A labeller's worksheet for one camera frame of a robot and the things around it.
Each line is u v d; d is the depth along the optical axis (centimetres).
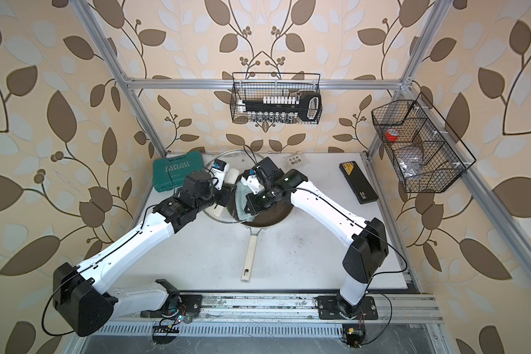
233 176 77
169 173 108
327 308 73
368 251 43
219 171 67
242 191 77
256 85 91
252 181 71
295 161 115
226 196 68
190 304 75
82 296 38
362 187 108
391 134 87
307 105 84
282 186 54
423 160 74
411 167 71
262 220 89
